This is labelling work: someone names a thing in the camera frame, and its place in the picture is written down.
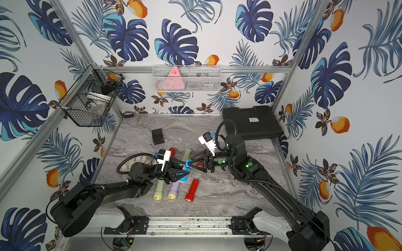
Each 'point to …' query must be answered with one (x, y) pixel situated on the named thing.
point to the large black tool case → (259, 122)
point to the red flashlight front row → (189, 196)
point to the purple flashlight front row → (172, 193)
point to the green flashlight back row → (187, 155)
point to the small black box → (157, 136)
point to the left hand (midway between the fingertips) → (188, 168)
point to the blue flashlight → (186, 168)
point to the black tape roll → (128, 114)
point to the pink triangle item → (174, 81)
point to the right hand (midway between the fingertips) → (191, 160)
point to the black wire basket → (88, 100)
